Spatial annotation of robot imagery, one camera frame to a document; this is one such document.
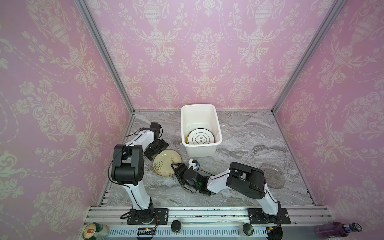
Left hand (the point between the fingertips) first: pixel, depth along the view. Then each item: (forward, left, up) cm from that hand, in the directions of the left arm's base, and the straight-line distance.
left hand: (161, 152), depth 95 cm
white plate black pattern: (+11, -25, +2) cm, 27 cm away
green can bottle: (-42, +19, +8) cm, 47 cm away
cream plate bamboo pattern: (-6, -1, -2) cm, 7 cm away
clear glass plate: (-13, -68, -2) cm, 70 cm away
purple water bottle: (-39, -82, +7) cm, 91 cm away
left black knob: (-40, -14, +7) cm, 43 cm away
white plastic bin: (+27, -24, +6) cm, 36 cm away
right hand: (-12, -8, +3) cm, 15 cm away
